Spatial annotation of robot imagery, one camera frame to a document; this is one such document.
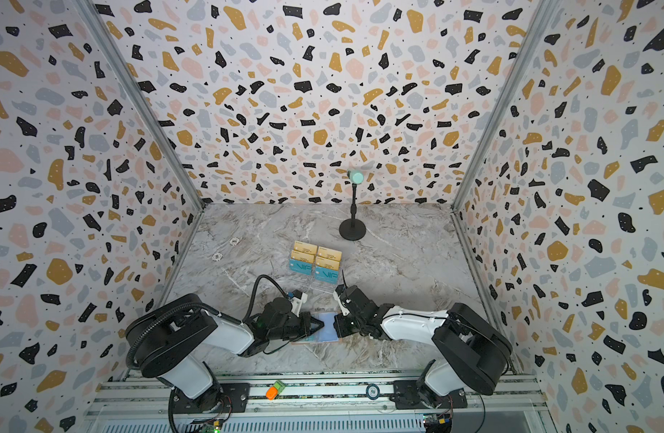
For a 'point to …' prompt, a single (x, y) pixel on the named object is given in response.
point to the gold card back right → (327, 253)
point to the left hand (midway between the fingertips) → (330, 323)
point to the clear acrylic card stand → (313, 283)
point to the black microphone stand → (353, 229)
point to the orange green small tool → (272, 391)
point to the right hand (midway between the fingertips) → (332, 322)
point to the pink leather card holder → (327, 335)
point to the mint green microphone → (355, 176)
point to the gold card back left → (304, 247)
